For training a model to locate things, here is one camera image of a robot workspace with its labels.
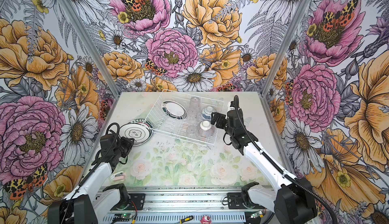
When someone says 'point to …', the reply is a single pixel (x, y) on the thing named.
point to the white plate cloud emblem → (139, 132)
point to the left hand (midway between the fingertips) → (135, 143)
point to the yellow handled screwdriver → (185, 219)
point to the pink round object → (205, 219)
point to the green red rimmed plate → (144, 122)
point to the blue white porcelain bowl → (206, 113)
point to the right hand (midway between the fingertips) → (218, 119)
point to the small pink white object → (120, 175)
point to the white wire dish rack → (165, 125)
